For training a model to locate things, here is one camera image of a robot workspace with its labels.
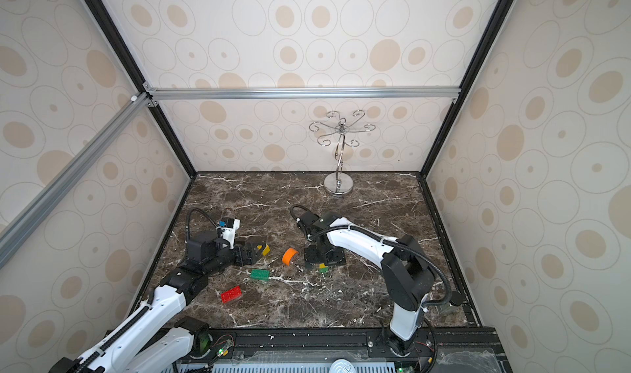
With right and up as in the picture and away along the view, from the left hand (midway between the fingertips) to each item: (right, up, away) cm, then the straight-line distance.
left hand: (261, 243), depth 79 cm
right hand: (+22, -8, +6) cm, 24 cm away
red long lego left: (-12, -18, +3) cm, 22 cm away
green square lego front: (+20, -12, +10) cm, 26 cm away
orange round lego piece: (+7, -6, +11) cm, 15 cm away
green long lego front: (-3, -13, +8) cm, 15 cm away
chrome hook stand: (+28, +21, +34) cm, 49 cm away
